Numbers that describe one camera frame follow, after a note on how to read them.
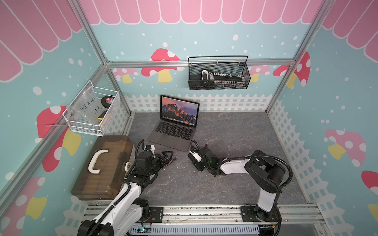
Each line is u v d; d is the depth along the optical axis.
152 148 0.79
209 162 0.72
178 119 1.09
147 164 0.64
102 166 0.76
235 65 0.90
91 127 0.64
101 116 0.65
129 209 0.60
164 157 0.75
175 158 0.94
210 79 0.87
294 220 0.73
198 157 0.78
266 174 0.48
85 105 0.67
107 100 0.81
